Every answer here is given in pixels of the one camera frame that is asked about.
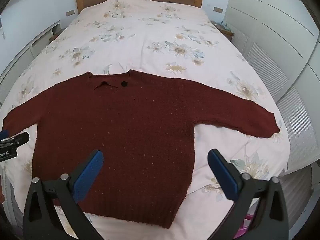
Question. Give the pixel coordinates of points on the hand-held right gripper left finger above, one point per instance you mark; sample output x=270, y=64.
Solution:
x=90, y=170

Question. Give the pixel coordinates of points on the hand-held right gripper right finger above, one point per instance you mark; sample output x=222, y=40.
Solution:
x=222, y=171

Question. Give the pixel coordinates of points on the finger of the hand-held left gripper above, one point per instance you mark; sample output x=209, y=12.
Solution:
x=21, y=138
x=3, y=133

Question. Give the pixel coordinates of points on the dark red knit sweater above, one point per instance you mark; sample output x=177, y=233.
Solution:
x=120, y=130

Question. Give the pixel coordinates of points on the pink plastic object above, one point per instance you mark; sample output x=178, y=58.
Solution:
x=243, y=226

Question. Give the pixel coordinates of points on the white shelf unit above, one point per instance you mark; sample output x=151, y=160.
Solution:
x=27, y=47

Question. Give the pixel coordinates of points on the wooden nightstand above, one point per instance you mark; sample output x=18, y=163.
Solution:
x=225, y=31

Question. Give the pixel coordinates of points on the white wardrobe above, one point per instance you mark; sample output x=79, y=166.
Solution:
x=272, y=12

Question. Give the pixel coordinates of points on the wooden wall switch plate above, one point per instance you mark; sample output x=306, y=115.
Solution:
x=70, y=12
x=218, y=9

